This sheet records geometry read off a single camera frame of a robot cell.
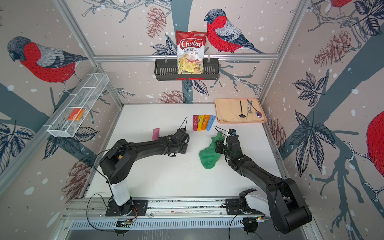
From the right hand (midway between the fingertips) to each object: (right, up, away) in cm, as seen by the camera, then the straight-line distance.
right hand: (215, 140), depth 88 cm
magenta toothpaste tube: (-41, +2, +15) cm, 43 cm away
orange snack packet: (-40, 0, -34) cm, 53 cm away
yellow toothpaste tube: (-9, +12, +22) cm, 26 cm away
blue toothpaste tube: (0, +12, +22) cm, 25 cm away
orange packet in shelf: (-68, +15, -20) cm, 73 cm away
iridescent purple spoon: (+37, +16, +25) cm, 48 cm away
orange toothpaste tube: (-5, +11, +18) cm, 22 cm away
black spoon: (+23, +15, +23) cm, 36 cm away
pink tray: (+23, +19, +29) cm, 42 cm away
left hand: (-18, -4, +5) cm, 19 cm away
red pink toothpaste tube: (-13, +10, +18) cm, 24 cm away
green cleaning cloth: (-4, -9, -2) cm, 10 cm away
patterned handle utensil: (+31, +23, +31) cm, 49 cm away
